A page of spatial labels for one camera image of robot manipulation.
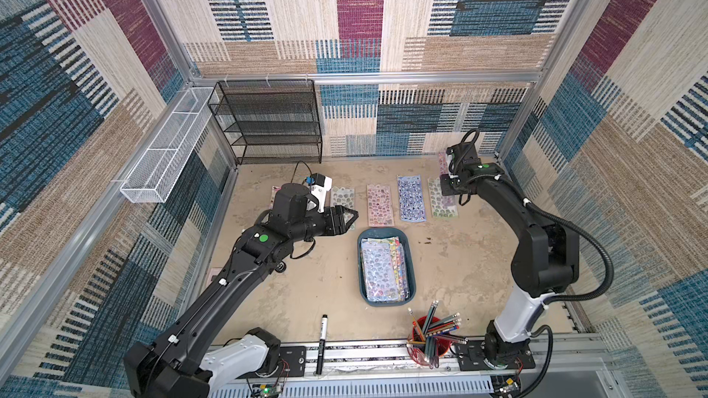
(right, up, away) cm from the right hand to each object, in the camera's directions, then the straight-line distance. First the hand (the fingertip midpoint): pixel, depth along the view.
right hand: (455, 188), depth 93 cm
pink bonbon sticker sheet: (-24, -7, +12) cm, 28 cm away
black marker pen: (-42, -42, -17) cm, 62 cm away
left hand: (-34, -6, -22) cm, 41 cm away
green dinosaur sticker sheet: (-38, -3, +16) cm, 41 cm away
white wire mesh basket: (-84, +2, -22) cm, 87 cm away
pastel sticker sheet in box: (-24, -25, -5) cm, 35 cm away
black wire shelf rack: (-66, +26, +16) cm, 73 cm away
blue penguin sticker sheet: (-12, -4, +15) cm, 20 cm away
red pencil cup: (-15, -38, -22) cm, 47 cm away
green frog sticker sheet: (-1, -7, +12) cm, 14 cm away
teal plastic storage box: (-15, -19, +3) cm, 24 cm away
